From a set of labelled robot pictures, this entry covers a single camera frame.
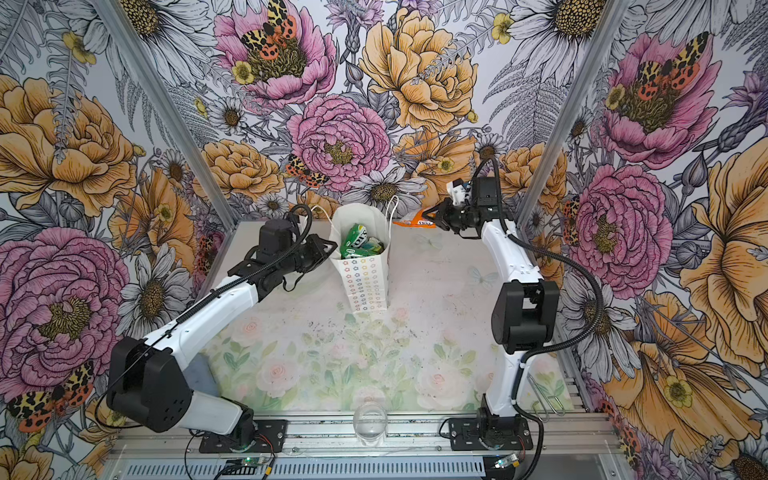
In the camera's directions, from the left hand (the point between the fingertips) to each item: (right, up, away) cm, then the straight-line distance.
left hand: (337, 252), depth 82 cm
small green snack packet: (+4, +3, +8) cm, 9 cm away
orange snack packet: (+23, +9, +5) cm, 25 cm away
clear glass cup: (+9, -43, -4) cm, 45 cm away
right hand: (+24, +9, +4) cm, 26 cm away
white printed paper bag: (+8, -7, +1) cm, 11 cm away
